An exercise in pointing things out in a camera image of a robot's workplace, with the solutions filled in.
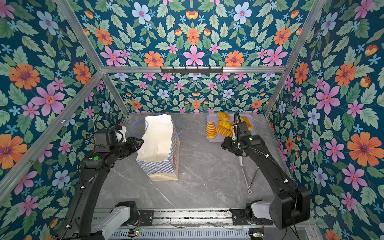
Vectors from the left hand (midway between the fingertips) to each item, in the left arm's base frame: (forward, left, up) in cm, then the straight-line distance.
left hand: (143, 138), depth 71 cm
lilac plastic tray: (+35, -40, -27) cm, 60 cm away
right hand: (0, -41, -11) cm, 43 cm away
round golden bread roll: (+33, -46, -23) cm, 61 cm away
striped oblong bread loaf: (+19, -46, -25) cm, 56 cm away
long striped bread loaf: (+20, -36, -25) cm, 48 cm away
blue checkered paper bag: (+7, -1, -28) cm, 28 cm away
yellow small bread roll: (+26, -48, -25) cm, 60 cm away
